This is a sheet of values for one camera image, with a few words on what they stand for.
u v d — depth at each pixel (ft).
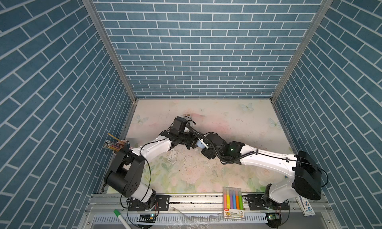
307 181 1.40
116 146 2.63
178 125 2.28
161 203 2.43
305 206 2.37
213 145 1.93
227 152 1.93
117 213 2.32
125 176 1.42
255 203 2.43
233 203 2.40
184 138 2.41
